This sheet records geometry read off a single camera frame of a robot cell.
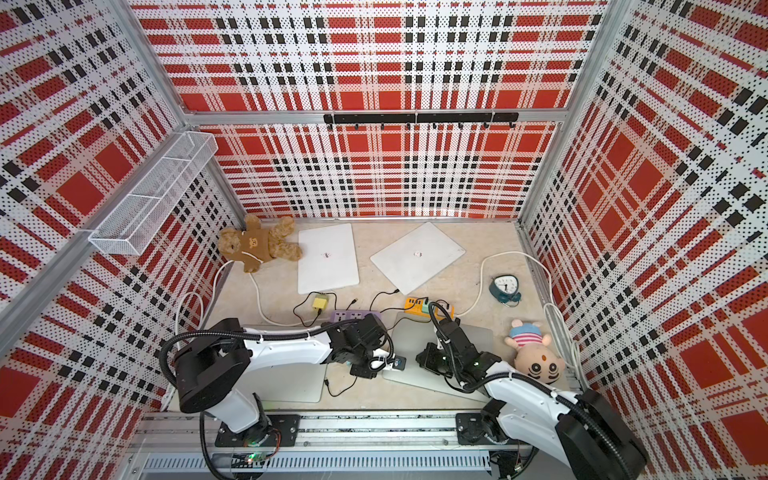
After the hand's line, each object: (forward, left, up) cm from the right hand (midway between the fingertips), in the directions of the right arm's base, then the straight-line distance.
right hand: (420, 357), depth 84 cm
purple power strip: (+13, +24, +1) cm, 27 cm away
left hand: (+1, +12, -2) cm, 12 cm away
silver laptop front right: (+8, +2, -2) cm, 9 cm away
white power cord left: (+15, +72, -5) cm, 74 cm away
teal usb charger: (-5, +6, +11) cm, 13 cm away
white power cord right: (+18, -43, -5) cm, 47 cm away
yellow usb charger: (+18, +32, 0) cm, 36 cm away
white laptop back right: (+37, +1, -2) cm, 37 cm away
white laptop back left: (+37, +32, -2) cm, 49 cm away
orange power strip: (+16, +1, +1) cm, 16 cm away
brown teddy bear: (+38, +58, +6) cm, 70 cm away
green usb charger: (+14, -2, +3) cm, 15 cm away
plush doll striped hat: (-2, -30, +7) cm, 30 cm away
